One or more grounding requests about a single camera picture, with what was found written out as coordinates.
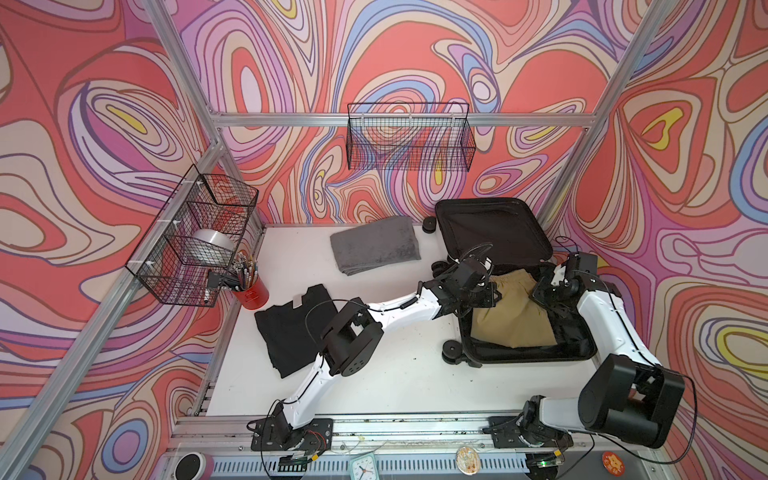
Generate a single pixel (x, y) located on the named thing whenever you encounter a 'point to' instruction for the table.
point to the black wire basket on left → (199, 201)
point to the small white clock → (364, 467)
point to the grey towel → (381, 244)
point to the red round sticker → (613, 464)
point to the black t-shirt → (293, 331)
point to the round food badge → (468, 460)
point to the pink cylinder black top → (194, 466)
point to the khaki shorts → (517, 319)
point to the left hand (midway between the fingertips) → (508, 295)
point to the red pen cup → (250, 289)
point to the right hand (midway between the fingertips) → (535, 302)
